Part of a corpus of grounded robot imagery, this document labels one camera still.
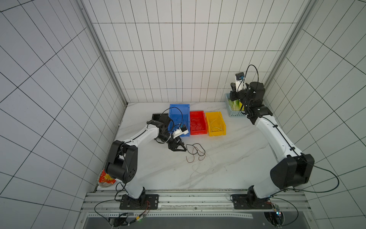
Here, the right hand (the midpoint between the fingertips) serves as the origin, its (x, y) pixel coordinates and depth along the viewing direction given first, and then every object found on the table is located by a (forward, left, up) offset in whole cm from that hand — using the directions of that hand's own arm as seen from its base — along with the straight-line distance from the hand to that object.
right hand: (226, 82), depth 76 cm
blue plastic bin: (+3, +28, -34) cm, 44 cm away
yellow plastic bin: (+7, +3, -38) cm, 39 cm away
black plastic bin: (-21, +34, -10) cm, 41 cm away
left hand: (-27, +24, -27) cm, 46 cm away
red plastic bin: (0, +14, -39) cm, 41 cm away
